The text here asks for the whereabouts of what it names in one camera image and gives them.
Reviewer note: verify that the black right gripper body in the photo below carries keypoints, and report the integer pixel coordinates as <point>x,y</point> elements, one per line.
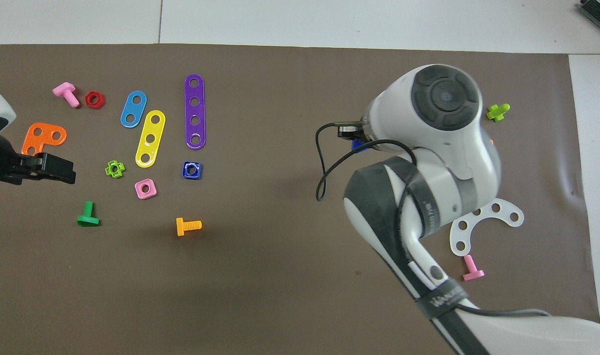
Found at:
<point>349,131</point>

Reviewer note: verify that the blue triangle-head plastic bolt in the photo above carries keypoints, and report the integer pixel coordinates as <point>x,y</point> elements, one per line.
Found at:
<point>359,145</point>

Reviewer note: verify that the blue square plastic nut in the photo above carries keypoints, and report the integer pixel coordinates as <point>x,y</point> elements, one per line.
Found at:
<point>186,174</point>

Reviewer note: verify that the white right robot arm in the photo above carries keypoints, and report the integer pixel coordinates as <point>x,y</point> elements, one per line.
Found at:
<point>428,133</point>

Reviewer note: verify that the orange three-hole corner plate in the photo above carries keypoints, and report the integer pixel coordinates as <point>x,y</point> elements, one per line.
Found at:
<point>37,140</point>

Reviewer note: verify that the lime cross-shaped plastic nut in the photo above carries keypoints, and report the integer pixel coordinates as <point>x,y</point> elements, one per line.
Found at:
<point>111,171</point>

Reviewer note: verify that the dark green plastic bolt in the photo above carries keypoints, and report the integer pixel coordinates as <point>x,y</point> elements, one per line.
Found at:
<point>88,217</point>

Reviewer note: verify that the red hexagonal plastic nut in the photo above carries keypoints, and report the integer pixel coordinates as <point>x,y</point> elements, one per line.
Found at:
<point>94,99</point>

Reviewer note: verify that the pink plastic bolt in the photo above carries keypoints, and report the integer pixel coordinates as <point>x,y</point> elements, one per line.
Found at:
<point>471,268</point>
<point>63,89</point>

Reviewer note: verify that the pink square plastic nut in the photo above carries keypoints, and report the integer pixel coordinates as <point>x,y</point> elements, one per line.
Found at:
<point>140,193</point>

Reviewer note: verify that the blue two-hole plastic strip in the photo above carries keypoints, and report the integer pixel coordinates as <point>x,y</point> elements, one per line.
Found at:
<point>130,118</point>

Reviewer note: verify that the yellow three-hole plastic strip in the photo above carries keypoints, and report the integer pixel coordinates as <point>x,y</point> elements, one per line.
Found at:
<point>152,129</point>

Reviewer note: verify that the orange plastic bolt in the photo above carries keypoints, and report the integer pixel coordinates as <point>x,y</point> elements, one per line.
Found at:
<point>186,226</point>

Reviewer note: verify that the lime cross-head plastic bolt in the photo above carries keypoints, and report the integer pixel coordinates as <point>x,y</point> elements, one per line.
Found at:
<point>497,112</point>

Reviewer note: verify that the purple four-hole plastic strip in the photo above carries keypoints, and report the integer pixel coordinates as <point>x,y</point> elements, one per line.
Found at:
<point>194,111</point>

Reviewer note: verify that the white curved five-hole strip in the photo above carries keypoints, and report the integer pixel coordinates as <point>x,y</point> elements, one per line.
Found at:
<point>470,227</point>

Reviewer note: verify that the brown table mat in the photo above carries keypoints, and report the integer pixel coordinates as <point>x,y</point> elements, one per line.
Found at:
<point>230,281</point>

